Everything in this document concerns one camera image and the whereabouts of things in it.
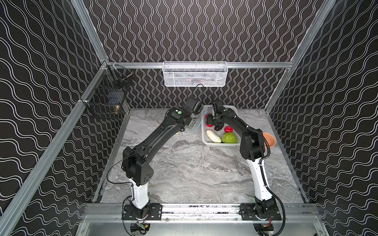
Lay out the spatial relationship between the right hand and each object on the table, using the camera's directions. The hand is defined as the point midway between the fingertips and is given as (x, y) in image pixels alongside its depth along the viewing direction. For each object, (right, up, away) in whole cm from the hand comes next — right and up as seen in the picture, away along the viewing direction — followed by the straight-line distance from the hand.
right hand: (211, 122), depth 107 cm
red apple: (-2, -2, -2) cm, 4 cm away
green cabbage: (+9, -10, -15) cm, 20 cm away
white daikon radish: (+1, -11, -7) cm, 13 cm away
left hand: (-16, +2, -26) cm, 31 cm away
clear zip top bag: (-13, -1, -34) cm, 36 cm away
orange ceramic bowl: (+37, -12, -11) cm, 40 cm away
